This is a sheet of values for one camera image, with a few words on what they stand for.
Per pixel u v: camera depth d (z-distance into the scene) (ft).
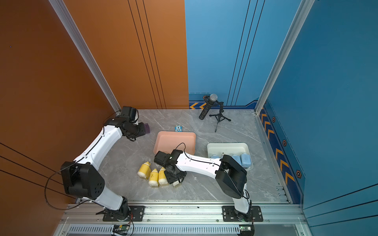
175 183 2.37
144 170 2.68
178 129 3.47
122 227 2.36
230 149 3.18
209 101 3.07
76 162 1.45
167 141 3.36
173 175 2.21
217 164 1.54
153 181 2.54
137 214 2.42
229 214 2.38
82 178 1.41
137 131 2.43
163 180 2.54
